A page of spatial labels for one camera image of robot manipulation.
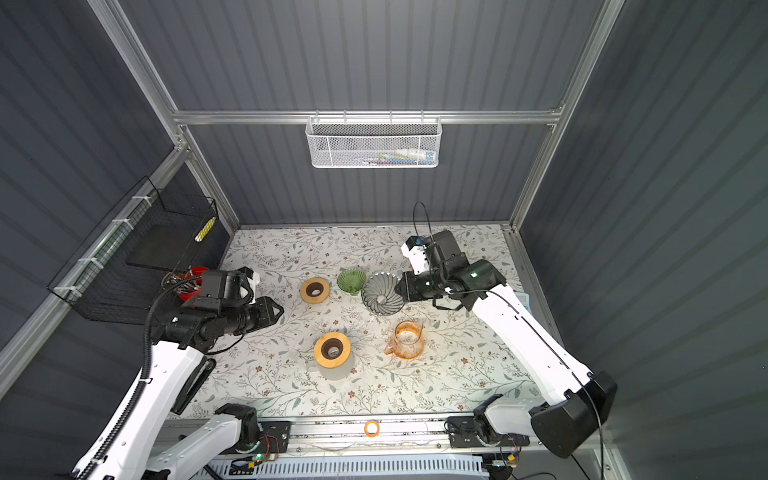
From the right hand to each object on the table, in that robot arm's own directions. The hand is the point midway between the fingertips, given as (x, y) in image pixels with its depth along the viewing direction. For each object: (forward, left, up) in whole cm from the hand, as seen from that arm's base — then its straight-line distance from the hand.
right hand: (399, 291), depth 72 cm
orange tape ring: (-27, +7, -23) cm, 36 cm away
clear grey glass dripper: (+1, +5, -4) cm, 6 cm away
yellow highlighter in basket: (+18, +54, +4) cm, 57 cm away
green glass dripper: (+20, +17, -24) cm, 36 cm away
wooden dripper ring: (-8, +19, -17) cm, 27 cm away
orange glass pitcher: (-2, -3, -25) cm, 25 cm away
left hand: (-3, +31, -4) cm, 31 cm away
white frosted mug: (-12, +18, -23) cm, 31 cm away
